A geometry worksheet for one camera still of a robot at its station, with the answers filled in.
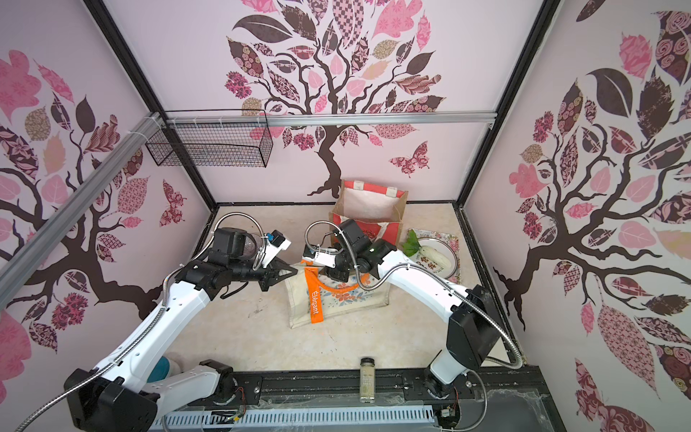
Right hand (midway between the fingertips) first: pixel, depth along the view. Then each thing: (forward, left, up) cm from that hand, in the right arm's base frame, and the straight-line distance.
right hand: (326, 259), depth 80 cm
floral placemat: (+24, -36, -19) cm, 47 cm away
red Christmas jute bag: (+26, -19, -7) cm, 33 cm away
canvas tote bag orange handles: (-9, +4, -7) cm, 12 cm away
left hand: (-7, +9, +3) cm, 11 cm away
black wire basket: (+42, +40, +16) cm, 61 cm away
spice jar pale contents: (-30, -11, -16) cm, 36 cm away
